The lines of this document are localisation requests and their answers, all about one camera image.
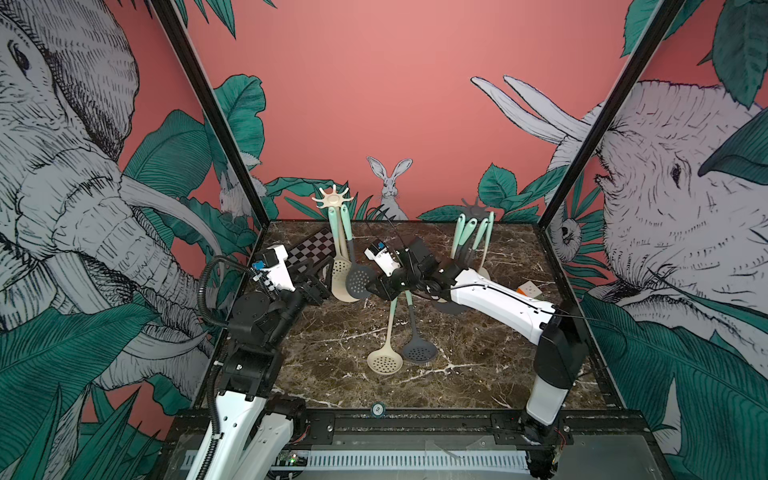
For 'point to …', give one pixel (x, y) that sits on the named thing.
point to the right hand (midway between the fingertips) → (369, 280)
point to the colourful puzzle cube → (529, 289)
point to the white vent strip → (407, 460)
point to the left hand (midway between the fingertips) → (325, 257)
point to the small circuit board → (292, 458)
